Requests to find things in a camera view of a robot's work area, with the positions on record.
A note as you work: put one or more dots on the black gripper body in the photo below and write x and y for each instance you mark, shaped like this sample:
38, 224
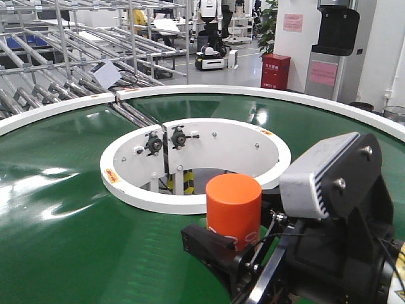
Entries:
316, 259

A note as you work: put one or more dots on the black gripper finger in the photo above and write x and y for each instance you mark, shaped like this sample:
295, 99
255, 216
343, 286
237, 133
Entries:
209, 243
271, 201

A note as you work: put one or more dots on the orange cylinder capacitor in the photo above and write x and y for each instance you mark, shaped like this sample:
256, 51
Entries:
232, 206

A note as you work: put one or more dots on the round white conveyor green belt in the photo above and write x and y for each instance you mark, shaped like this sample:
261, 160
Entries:
63, 221

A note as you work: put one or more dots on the red cabinet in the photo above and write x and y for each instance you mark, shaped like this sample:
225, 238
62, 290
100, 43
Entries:
275, 73

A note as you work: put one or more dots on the dark round waste bin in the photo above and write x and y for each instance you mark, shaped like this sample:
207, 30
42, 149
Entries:
360, 106

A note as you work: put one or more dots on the small white unit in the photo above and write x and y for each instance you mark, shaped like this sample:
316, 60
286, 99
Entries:
233, 58

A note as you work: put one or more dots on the white mobile robot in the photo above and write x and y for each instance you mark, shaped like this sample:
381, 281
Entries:
210, 61

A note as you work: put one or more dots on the tall green potted plant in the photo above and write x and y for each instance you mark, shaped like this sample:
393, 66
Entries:
269, 31

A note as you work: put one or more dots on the pink paper notice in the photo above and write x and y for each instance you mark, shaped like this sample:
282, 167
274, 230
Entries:
292, 22

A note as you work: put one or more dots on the grey and black dispenser machine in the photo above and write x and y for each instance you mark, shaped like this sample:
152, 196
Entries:
338, 28

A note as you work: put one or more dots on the person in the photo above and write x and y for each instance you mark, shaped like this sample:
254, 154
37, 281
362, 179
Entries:
226, 19
139, 17

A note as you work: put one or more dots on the white table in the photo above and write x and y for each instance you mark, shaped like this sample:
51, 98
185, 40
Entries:
167, 25

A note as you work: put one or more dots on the steel roller flow rack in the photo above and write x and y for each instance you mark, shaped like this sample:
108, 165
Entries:
30, 98

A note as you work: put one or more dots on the blue plastic bin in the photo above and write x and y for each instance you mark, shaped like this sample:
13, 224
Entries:
19, 42

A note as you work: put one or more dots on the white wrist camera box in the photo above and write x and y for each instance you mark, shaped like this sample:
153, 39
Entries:
303, 180

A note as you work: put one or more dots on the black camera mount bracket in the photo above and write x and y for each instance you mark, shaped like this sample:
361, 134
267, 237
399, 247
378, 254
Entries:
354, 171

